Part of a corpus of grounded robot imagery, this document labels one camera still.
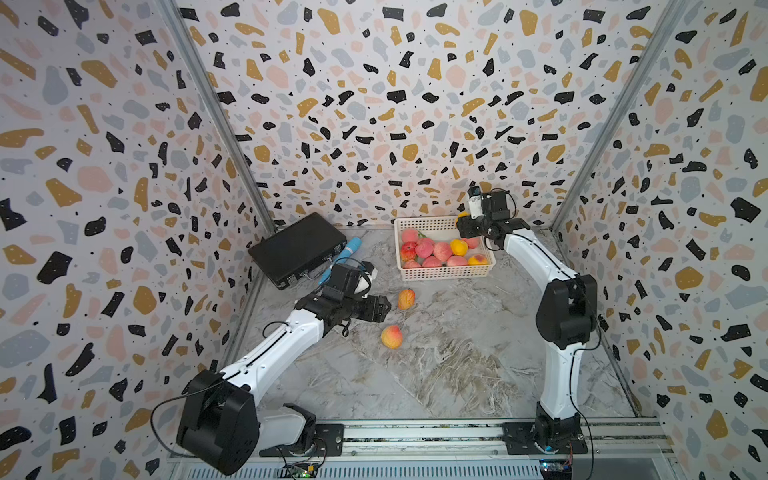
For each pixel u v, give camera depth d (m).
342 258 1.11
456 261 1.05
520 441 0.73
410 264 1.04
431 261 1.04
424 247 1.05
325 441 0.73
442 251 1.06
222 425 0.39
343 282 0.64
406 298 0.95
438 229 1.20
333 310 0.59
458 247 1.08
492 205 0.76
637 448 0.74
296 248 1.08
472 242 1.10
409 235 1.13
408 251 1.06
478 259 1.04
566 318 0.55
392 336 0.86
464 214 0.89
